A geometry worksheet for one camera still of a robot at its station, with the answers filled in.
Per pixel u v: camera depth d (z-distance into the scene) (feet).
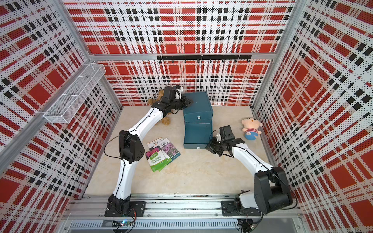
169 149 3.14
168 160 2.97
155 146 3.16
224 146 2.13
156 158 2.97
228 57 2.93
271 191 1.38
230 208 2.40
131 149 1.89
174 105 2.57
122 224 2.27
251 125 3.31
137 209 2.41
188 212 2.40
